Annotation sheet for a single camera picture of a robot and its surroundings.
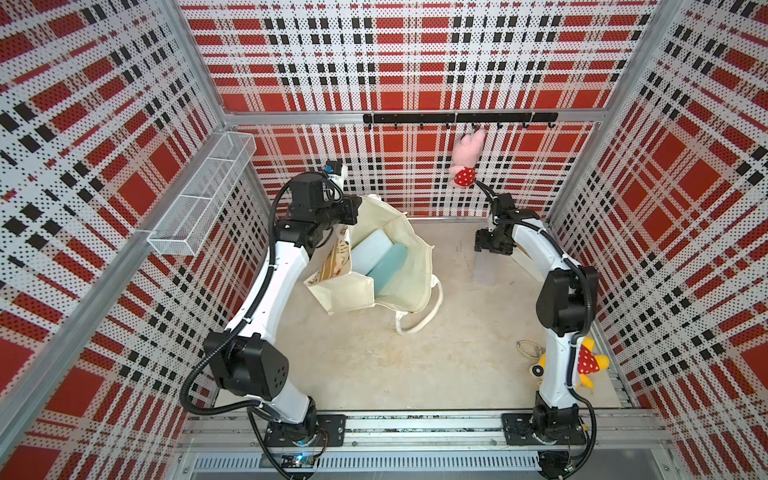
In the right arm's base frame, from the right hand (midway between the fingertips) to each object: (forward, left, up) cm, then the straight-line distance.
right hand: (489, 245), depth 97 cm
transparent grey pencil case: (-6, +1, -4) cm, 7 cm away
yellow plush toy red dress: (-36, -21, -6) cm, 42 cm away
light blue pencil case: (-2, +39, +1) cm, 40 cm away
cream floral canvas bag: (-15, +25, -4) cm, 30 cm away
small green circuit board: (-57, +53, -10) cm, 79 cm away
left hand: (-3, +38, +24) cm, 45 cm away
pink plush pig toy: (+21, +8, +21) cm, 31 cm away
